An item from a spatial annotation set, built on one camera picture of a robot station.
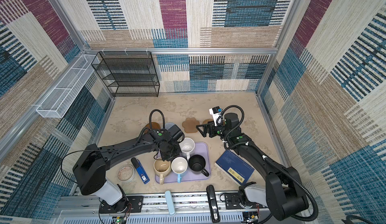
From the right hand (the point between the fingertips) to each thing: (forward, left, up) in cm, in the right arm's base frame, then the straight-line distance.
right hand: (203, 126), depth 82 cm
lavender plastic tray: (-21, +18, -16) cm, 32 cm away
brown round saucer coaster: (+13, +32, -17) cm, 38 cm away
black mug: (-14, +4, -15) cm, 21 cm away
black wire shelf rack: (+47, +51, +1) cm, 69 cm away
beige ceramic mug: (-16, +23, -15) cm, 32 cm away
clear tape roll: (-18, +43, -15) cm, 49 cm away
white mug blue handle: (-15, +13, -15) cm, 25 cm away
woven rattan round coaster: (+15, -4, -17) cm, 23 cm away
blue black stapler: (-17, +34, -13) cm, 40 cm away
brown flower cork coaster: (+13, +8, -18) cm, 24 cm away
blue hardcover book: (-17, -17, -16) cm, 29 cm away
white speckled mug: (-5, +9, -15) cm, 18 cm away
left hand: (-11, +12, -9) cm, 19 cm away
